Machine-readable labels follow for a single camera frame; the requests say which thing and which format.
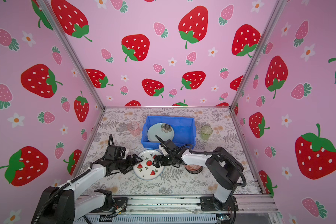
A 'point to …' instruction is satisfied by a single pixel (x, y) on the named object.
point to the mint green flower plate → (164, 130)
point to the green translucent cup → (206, 131)
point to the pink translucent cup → (134, 128)
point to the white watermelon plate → (145, 169)
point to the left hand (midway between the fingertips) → (139, 162)
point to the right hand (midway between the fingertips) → (156, 163)
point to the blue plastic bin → (185, 129)
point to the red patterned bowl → (193, 169)
